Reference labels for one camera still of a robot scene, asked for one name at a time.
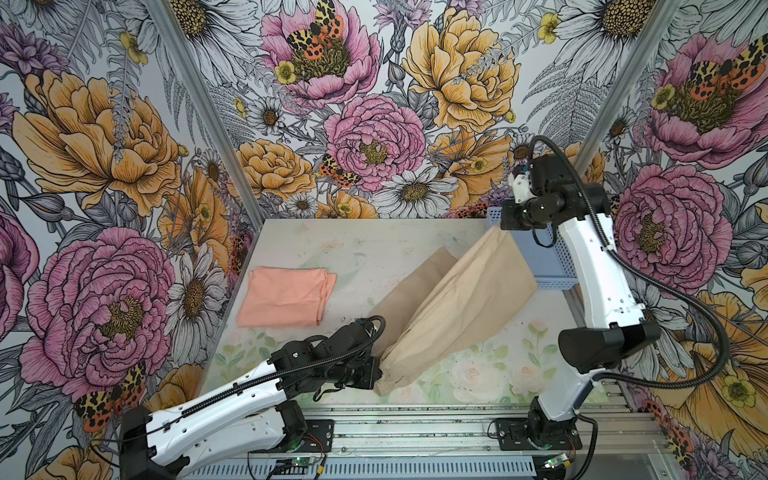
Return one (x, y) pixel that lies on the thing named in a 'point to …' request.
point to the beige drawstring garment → (440, 302)
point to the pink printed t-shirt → (276, 296)
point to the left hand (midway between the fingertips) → (376, 384)
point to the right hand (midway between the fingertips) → (506, 228)
